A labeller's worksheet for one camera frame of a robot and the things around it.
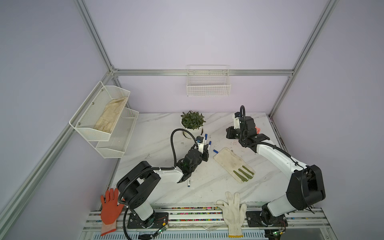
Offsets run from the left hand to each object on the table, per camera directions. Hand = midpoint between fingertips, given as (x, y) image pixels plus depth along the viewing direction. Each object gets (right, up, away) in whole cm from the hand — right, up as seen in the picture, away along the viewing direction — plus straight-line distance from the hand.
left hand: (206, 144), depth 86 cm
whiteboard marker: (+3, -2, +17) cm, 17 cm away
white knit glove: (+14, -35, -10) cm, 39 cm away
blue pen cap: (+7, -6, +13) cm, 16 cm away
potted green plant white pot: (-7, +13, +7) cm, 17 cm away
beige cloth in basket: (-53, +14, -9) cm, 55 cm away
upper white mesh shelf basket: (-59, +16, -7) cm, 62 cm away
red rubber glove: (-52, -34, -8) cm, 62 cm away
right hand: (+11, +9, 0) cm, 15 cm away
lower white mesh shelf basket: (-54, +2, +5) cm, 54 cm away
